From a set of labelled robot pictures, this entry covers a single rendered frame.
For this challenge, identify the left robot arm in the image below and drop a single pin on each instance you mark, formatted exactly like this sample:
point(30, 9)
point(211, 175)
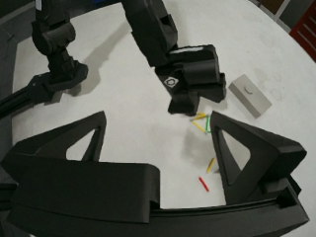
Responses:
point(196, 65)

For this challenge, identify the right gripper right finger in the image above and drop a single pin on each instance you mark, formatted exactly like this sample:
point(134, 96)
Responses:
point(272, 156)

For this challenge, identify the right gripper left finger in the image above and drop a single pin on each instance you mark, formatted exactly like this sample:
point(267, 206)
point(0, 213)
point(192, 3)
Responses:
point(55, 142)

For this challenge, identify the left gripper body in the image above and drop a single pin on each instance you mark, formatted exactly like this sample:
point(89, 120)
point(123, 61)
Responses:
point(175, 108)

